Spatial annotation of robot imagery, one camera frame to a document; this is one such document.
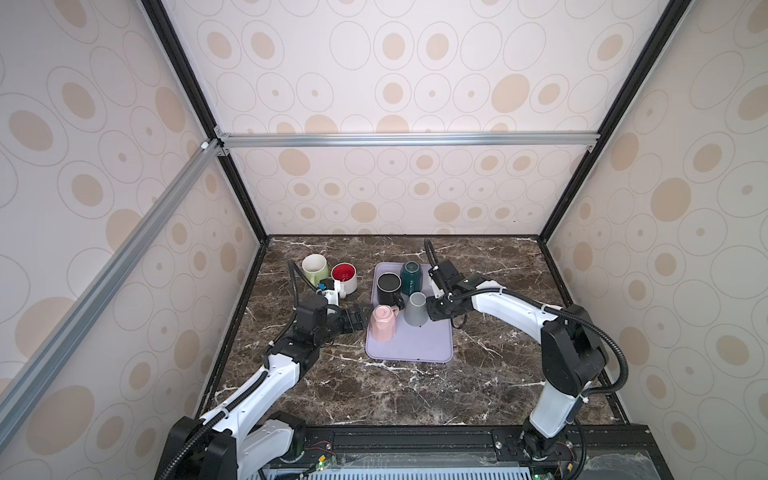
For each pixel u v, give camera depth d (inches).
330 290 28.8
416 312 35.1
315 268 39.4
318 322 25.3
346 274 40.4
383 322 33.6
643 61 29.5
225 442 16.0
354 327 28.5
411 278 38.3
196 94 31.4
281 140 35.4
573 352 18.6
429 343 35.5
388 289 36.4
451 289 27.3
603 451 29.0
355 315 28.7
